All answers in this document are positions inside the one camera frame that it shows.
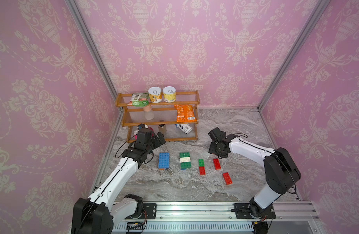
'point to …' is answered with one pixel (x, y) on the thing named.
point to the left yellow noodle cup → (155, 94)
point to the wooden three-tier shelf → (173, 114)
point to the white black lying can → (186, 128)
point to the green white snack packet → (139, 99)
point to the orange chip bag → (185, 113)
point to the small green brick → (201, 163)
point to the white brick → (185, 159)
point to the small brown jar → (162, 128)
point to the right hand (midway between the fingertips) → (214, 151)
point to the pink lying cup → (151, 128)
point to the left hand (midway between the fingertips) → (159, 138)
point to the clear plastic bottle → (149, 113)
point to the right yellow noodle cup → (169, 94)
